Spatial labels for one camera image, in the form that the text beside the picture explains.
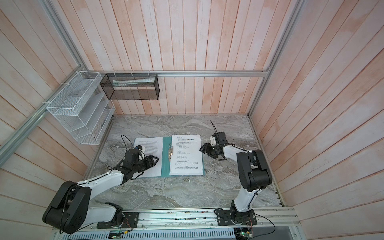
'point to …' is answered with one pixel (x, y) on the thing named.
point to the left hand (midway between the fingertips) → (156, 163)
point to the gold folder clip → (170, 151)
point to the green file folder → (165, 164)
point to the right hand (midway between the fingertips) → (203, 150)
